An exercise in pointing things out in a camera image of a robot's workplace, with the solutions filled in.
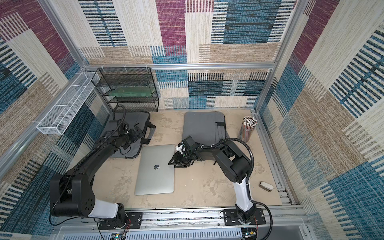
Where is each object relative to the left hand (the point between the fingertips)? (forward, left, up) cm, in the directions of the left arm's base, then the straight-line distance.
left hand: (139, 135), depth 89 cm
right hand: (-14, -20, -13) cm, 27 cm away
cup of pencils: (+3, -64, +1) cm, 64 cm away
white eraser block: (-27, -71, -12) cm, 77 cm away
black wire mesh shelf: (+37, +24, +15) cm, 46 cm away
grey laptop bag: (+13, -41, -11) cm, 44 cm away
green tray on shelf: (+26, +6, +12) cm, 29 cm away
